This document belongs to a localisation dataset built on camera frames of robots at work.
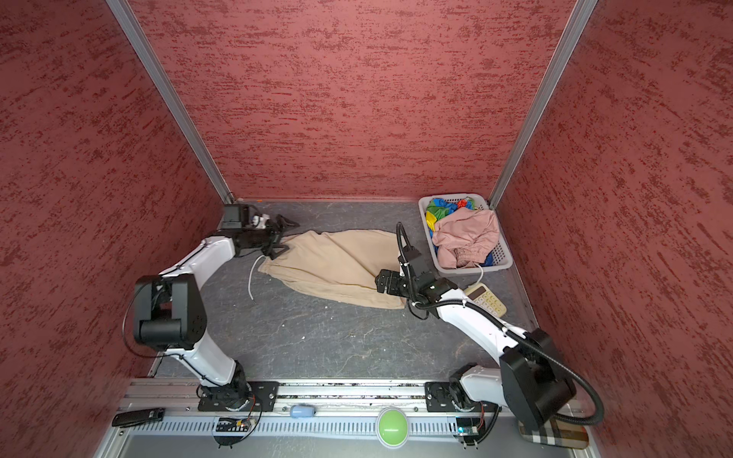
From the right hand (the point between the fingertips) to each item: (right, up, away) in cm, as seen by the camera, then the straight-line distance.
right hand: (385, 287), depth 85 cm
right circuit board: (+20, -33, -14) cm, 41 cm away
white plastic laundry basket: (+40, +8, +10) cm, 42 cm away
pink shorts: (+28, +16, +11) cm, 34 cm away
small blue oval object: (-22, -29, -13) cm, 39 cm away
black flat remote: (-64, -30, -15) cm, 72 cm away
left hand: (-30, +15, +5) cm, 34 cm away
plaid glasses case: (+43, -32, -18) cm, 56 cm away
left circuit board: (-41, -35, -12) cm, 56 cm away
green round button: (+1, -32, -15) cm, 35 cm away
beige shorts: (-16, +5, +13) cm, 22 cm away
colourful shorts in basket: (+21, +26, +19) cm, 38 cm away
